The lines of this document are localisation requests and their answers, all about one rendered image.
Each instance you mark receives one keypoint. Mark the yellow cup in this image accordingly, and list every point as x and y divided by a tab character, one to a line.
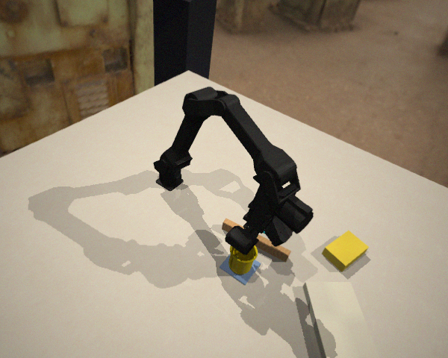
241	263

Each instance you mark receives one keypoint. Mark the tan wooden flat bar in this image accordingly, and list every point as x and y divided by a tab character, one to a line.
263	243

